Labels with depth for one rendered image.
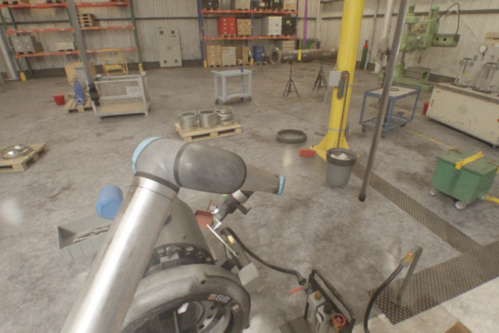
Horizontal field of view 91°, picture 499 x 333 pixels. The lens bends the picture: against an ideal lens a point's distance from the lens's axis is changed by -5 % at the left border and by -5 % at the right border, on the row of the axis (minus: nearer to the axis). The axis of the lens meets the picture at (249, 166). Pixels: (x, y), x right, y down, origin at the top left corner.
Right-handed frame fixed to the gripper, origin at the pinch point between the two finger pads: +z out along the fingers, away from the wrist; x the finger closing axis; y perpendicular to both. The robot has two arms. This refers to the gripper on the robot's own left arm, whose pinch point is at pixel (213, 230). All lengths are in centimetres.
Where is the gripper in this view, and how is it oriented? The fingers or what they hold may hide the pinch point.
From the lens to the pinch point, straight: 137.9
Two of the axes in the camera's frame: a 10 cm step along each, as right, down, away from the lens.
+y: -7.2, -6.8, 1.5
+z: -6.9, 7.3, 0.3
